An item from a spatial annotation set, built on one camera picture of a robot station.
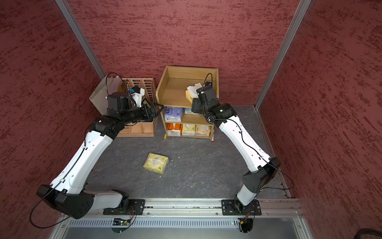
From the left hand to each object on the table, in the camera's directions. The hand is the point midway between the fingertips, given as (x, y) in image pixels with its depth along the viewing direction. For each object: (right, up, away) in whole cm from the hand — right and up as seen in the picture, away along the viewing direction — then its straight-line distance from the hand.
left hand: (157, 111), depth 70 cm
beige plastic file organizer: (-17, -11, +30) cm, 37 cm away
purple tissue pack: (+5, -1, +16) cm, 17 cm away
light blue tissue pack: (+14, +1, +20) cm, 25 cm away
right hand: (+21, +3, +5) cm, 21 cm away
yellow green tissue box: (-4, -29, +13) cm, 32 cm away
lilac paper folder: (-32, +17, +20) cm, 42 cm away
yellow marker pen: (-2, -16, +31) cm, 35 cm away
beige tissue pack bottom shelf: (+25, -14, +27) cm, 39 cm away
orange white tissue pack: (+5, -11, +25) cm, 28 cm away
